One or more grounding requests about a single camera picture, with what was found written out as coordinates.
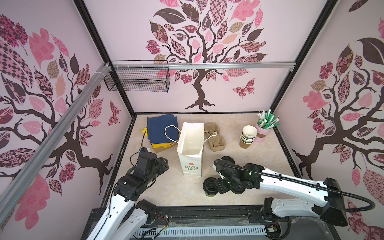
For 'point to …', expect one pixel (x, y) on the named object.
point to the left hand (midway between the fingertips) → (164, 165)
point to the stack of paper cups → (248, 136)
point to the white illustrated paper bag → (190, 147)
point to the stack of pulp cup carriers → (212, 131)
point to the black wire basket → (138, 76)
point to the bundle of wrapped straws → (267, 120)
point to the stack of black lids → (239, 190)
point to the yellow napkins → (159, 145)
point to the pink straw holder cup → (262, 134)
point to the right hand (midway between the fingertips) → (216, 185)
